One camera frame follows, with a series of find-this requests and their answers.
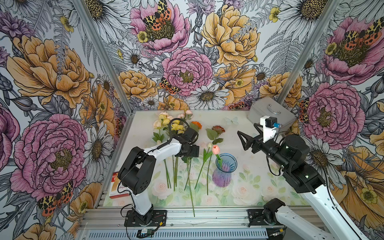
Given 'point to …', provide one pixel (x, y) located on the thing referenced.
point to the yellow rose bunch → (176, 127)
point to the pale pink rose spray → (165, 113)
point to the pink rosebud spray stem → (188, 114)
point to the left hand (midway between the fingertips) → (190, 156)
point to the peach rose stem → (157, 124)
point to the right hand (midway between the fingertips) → (245, 131)
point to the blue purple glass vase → (222, 176)
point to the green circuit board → (145, 233)
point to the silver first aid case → (270, 106)
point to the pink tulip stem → (216, 150)
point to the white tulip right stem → (205, 155)
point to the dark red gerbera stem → (212, 135)
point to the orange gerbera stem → (196, 125)
